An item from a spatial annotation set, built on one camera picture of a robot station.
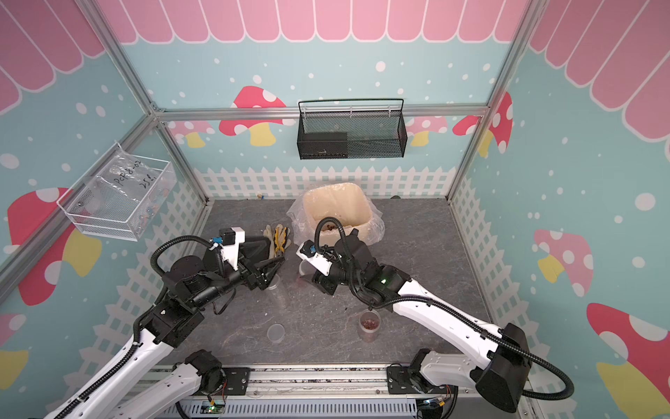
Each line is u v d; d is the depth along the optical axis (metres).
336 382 0.76
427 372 0.62
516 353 0.39
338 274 0.60
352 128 0.94
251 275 0.57
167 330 0.48
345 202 0.95
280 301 0.89
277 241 1.02
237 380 0.75
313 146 0.90
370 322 0.83
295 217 0.87
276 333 0.83
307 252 0.57
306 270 0.68
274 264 0.60
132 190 0.71
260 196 1.25
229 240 0.55
